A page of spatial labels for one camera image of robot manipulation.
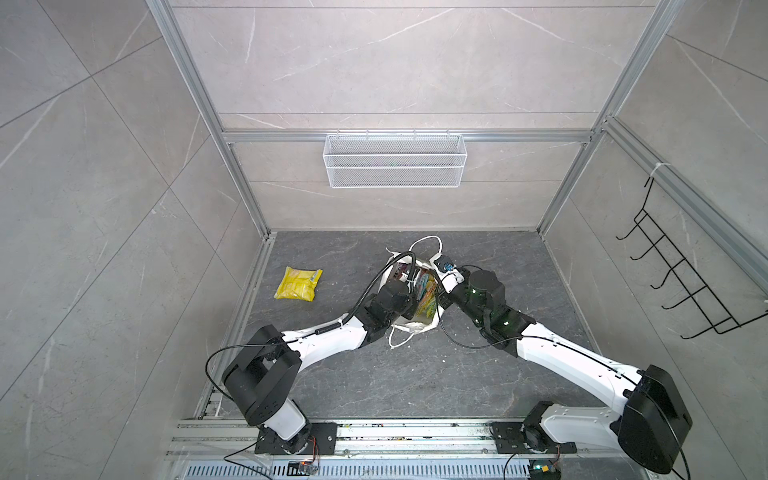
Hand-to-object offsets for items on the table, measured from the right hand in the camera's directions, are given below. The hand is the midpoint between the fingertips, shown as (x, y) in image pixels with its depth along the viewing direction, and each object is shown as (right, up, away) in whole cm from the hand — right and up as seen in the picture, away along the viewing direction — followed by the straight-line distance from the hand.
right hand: (433, 266), depth 78 cm
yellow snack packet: (-43, -7, +20) cm, 48 cm away
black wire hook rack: (+56, -3, -12) cm, 58 cm away
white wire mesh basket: (-10, +36, +23) cm, 44 cm away
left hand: (-5, -5, +7) cm, 10 cm away
